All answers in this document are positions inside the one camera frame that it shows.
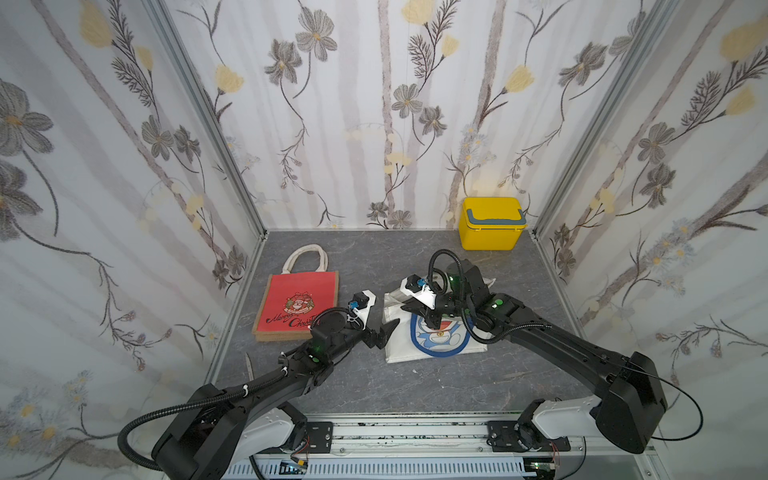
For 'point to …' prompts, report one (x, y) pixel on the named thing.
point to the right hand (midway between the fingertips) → (409, 301)
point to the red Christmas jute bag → (291, 301)
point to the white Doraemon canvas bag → (415, 337)
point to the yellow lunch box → (491, 224)
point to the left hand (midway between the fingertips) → (388, 309)
